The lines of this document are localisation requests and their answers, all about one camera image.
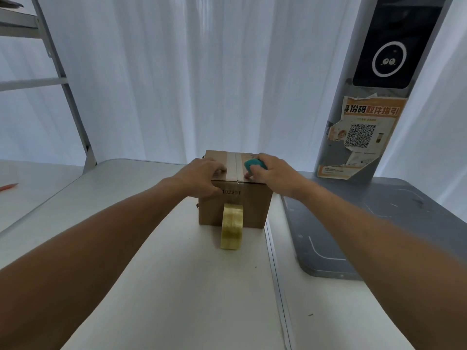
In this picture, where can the person's right forearm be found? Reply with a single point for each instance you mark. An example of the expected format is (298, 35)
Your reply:
(383, 258)

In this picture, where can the clear packing tape strip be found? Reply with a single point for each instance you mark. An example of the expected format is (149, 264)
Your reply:
(231, 165)

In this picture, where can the person's left hand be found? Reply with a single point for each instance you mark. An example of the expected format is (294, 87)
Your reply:
(200, 178)

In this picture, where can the teal mini box cutter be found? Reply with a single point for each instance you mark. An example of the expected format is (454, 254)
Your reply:
(252, 164)

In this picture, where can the grey metal shelving rack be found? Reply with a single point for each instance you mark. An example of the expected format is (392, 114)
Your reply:
(74, 105)

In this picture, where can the red pen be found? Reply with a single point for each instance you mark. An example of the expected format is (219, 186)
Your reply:
(9, 187)

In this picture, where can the torn orange paper poster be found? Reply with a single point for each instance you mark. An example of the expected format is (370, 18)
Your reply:
(386, 138)

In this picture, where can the brown cardboard box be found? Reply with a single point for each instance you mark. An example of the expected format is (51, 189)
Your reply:
(251, 207)

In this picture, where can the white curtain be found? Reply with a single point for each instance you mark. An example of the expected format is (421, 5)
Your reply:
(200, 69)

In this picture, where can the person's right hand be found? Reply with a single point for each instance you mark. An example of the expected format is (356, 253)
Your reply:
(281, 178)

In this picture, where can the person's left forearm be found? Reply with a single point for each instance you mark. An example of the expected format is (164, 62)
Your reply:
(73, 269)

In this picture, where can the grey metal scanner stand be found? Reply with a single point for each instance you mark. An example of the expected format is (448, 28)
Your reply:
(383, 222)

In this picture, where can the yellowish tape roll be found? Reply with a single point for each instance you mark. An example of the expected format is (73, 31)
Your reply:
(232, 229)

